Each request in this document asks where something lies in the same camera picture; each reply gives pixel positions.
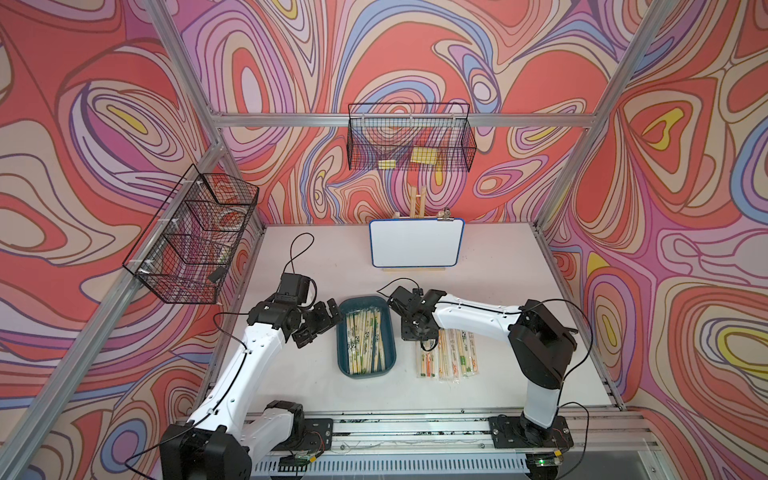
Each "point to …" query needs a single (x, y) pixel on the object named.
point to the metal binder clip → (445, 215)
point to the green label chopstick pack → (459, 355)
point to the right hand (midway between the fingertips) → (416, 341)
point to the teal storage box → (389, 329)
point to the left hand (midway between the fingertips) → (334, 323)
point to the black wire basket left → (184, 254)
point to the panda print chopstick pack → (465, 353)
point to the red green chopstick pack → (444, 364)
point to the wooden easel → (417, 205)
